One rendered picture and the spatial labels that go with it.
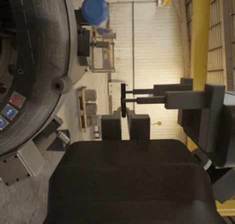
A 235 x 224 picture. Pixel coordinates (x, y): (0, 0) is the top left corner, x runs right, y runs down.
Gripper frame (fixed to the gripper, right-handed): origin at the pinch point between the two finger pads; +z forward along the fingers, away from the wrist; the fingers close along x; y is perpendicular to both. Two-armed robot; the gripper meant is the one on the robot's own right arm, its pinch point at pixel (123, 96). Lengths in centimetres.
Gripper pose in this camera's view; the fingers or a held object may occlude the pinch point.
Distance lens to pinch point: 13.7
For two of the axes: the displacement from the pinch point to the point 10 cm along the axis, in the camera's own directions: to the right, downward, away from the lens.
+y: 0.3, 9.7, 2.6
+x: 0.1, -2.6, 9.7
